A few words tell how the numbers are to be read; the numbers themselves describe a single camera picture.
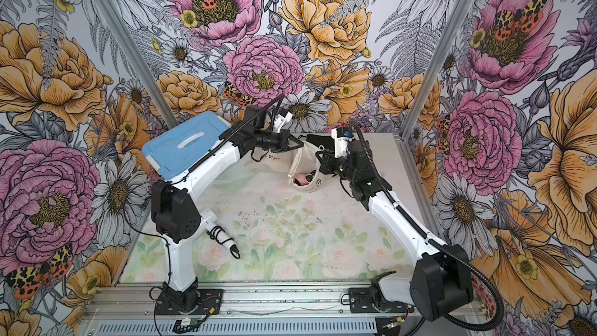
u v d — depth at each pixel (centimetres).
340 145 70
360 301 74
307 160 85
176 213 51
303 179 84
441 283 40
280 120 78
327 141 80
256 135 70
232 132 66
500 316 37
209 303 74
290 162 108
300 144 81
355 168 61
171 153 96
